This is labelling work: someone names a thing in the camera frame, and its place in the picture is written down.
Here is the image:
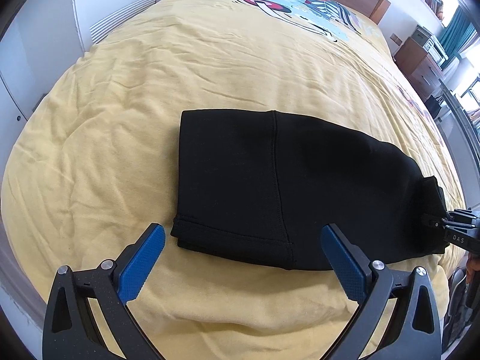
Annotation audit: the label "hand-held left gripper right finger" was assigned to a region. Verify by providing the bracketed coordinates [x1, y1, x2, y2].
[320, 224, 440, 360]

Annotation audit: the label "teal curtain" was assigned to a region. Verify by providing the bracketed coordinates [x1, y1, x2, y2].
[439, 5, 477, 55]

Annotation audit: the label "yellow printed bed blanket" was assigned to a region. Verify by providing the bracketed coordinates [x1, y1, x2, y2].
[0, 0, 467, 360]

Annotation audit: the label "long dark desk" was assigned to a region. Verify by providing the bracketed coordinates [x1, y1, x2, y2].
[439, 80, 480, 143]

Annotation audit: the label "white wardrobe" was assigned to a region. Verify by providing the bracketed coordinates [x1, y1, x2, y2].
[0, 0, 226, 181]

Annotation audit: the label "large window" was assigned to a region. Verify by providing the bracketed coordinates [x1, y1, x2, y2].
[459, 49, 480, 121]

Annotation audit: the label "person's right hand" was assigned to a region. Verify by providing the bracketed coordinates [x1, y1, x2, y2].
[466, 252, 480, 286]

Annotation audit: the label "wooden dresser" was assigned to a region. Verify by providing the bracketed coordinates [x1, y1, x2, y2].
[395, 37, 445, 98]

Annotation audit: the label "white printer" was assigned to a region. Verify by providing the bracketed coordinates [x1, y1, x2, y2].
[410, 25, 449, 66]

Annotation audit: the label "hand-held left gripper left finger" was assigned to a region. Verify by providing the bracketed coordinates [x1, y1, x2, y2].
[42, 223, 166, 360]

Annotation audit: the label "black pants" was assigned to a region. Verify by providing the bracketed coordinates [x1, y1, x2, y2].
[170, 109, 449, 272]

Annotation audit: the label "black bag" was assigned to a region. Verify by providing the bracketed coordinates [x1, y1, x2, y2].
[425, 95, 445, 119]

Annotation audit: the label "black office chair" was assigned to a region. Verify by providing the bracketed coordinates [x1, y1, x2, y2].
[444, 266, 469, 319]

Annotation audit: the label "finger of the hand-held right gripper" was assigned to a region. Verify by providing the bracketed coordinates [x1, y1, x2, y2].
[422, 208, 480, 233]

